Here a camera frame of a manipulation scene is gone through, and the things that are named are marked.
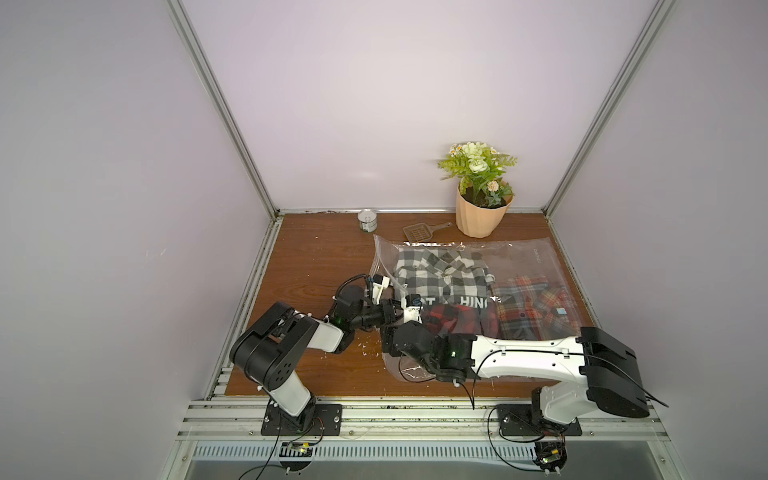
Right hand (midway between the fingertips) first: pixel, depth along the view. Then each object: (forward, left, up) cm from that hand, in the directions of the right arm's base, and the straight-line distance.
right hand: (385, 323), depth 75 cm
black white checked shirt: (+21, -18, -10) cm, 30 cm away
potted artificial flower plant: (+50, -33, -2) cm, 60 cm away
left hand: (+5, -8, -4) cm, 10 cm away
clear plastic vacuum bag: (+34, -42, -18) cm, 57 cm away
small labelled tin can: (+44, +9, -8) cm, 46 cm away
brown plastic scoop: (+44, -12, -14) cm, 48 cm away
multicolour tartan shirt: (+12, -43, -12) cm, 47 cm away
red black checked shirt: (+7, -26, -12) cm, 29 cm away
